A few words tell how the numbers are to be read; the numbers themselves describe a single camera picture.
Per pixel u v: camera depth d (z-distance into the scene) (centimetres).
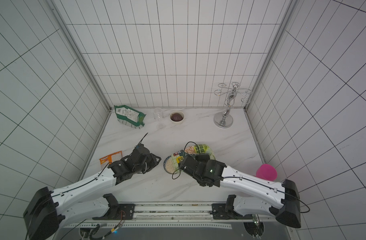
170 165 83
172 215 73
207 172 50
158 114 98
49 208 40
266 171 72
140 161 62
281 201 39
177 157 76
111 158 90
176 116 106
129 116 101
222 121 111
